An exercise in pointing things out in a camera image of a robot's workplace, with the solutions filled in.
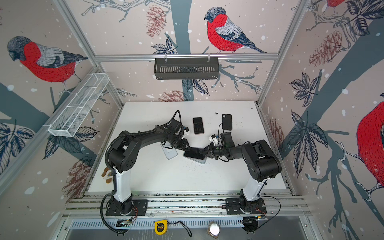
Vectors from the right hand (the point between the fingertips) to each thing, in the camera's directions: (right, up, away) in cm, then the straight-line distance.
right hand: (200, 154), depth 89 cm
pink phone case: (-1, +16, +18) cm, 24 cm away
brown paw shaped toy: (-53, -10, -7) cm, 54 cm away
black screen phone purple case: (-3, 0, +3) cm, 5 cm away
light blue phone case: (0, -4, 0) cm, 4 cm away
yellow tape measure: (-19, -28, -22) cm, 40 cm away
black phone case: (+20, +17, +20) cm, 34 cm away
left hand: (-8, +3, +3) cm, 9 cm away
